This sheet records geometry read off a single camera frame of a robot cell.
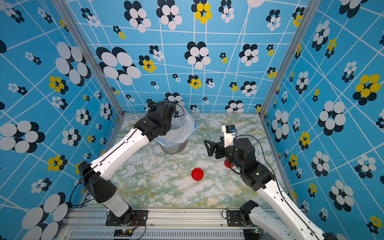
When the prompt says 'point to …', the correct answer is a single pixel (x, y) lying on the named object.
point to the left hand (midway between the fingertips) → (149, 103)
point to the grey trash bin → (174, 149)
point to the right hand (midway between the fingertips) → (215, 138)
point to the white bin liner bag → (182, 128)
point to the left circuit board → (123, 232)
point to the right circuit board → (258, 230)
